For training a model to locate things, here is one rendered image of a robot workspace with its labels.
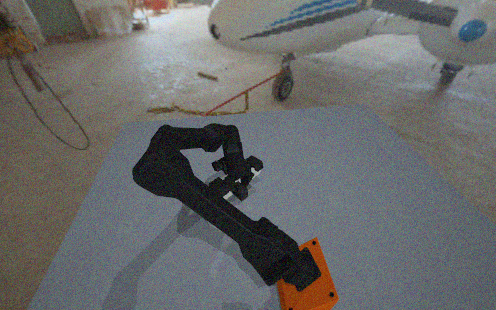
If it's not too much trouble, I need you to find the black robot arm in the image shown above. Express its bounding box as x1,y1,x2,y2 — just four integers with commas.
132,123,321,292

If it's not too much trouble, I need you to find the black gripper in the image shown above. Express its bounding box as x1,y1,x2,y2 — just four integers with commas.
209,155,263,197

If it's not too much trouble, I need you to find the black two-prong plug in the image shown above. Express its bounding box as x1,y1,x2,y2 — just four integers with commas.
235,181,248,201

